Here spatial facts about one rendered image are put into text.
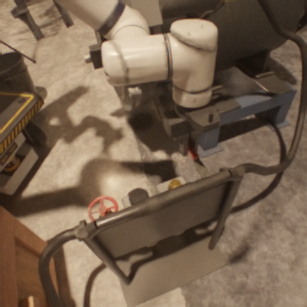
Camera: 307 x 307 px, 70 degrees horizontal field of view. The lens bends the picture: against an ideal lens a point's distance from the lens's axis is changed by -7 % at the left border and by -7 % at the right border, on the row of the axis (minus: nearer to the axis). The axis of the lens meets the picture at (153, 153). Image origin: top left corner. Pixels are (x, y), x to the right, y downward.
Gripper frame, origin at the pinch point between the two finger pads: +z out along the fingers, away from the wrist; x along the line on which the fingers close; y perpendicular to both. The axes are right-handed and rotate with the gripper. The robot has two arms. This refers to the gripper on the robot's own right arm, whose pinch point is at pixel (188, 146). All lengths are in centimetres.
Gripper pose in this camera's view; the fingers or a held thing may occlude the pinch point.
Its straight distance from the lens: 66.8
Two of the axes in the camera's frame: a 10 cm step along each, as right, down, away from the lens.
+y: -3.6, -7.0, 6.2
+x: -9.3, 3.2, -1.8
